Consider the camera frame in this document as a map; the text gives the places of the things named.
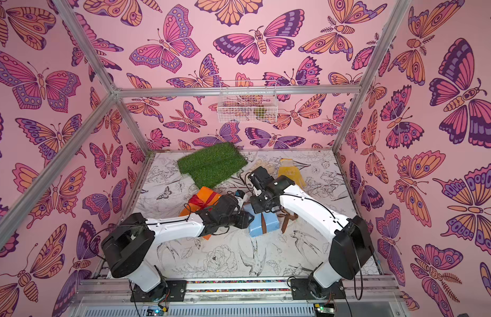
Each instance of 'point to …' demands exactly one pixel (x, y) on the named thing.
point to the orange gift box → (204, 198)
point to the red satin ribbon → (195, 201)
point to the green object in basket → (260, 112)
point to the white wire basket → (247, 102)
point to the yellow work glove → (287, 169)
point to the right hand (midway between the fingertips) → (259, 203)
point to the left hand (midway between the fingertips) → (253, 217)
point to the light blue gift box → (272, 221)
